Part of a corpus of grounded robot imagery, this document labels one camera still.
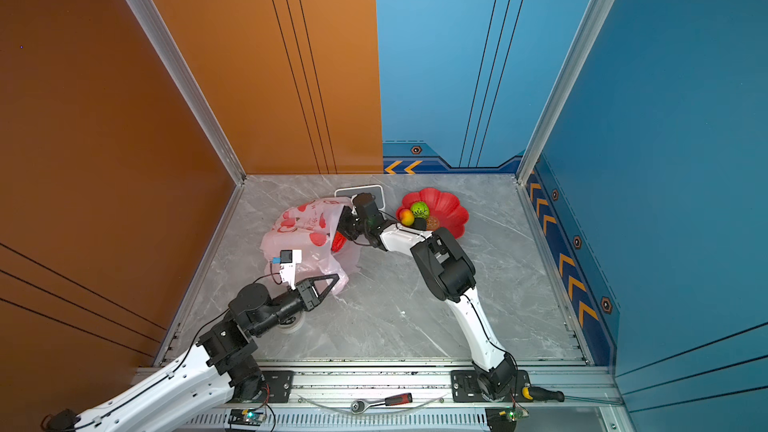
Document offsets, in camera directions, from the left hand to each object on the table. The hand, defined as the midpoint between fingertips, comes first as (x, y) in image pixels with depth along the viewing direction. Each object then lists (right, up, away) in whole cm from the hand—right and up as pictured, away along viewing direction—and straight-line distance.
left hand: (339, 278), depth 69 cm
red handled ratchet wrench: (+5, -30, 0) cm, 30 cm away
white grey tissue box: (+6, +23, +41) cm, 47 cm away
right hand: (-9, +12, +26) cm, 30 cm away
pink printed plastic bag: (-12, +11, +19) cm, 25 cm away
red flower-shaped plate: (+32, +16, +40) cm, 53 cm away
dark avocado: (+22, +10, +31) cm, 39 cm away
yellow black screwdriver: (+47, -28, +2) cm, 55 cm away
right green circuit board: (+39, -34, +2) cm, 52 cm away
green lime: (+22, +15, +33) cm, 43 cm away
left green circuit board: (-23, -34, +2) cm, 41 cm away
